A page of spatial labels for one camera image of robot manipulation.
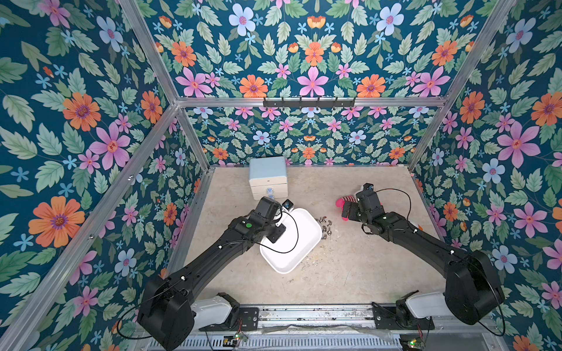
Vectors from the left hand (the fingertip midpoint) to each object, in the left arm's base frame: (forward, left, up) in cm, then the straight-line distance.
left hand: (281, 223), depth 82 cm
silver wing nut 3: (+4, -18, -14) cm, 23 cm away
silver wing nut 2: (+6, -21, -15) cm, 26 cm away
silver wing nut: (+8, -18, -14) cm, 24 cm away
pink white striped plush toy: (+19, -29, -16) cm, 39 cm away
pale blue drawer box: (+23, +5, +1) cm, 24 cm away
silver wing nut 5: (0, -18, -14) cm, 23 cm away
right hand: (+6, -30, -2) cm, 30 cm away
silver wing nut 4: (+2, -20, -15) cm, 25 cm away
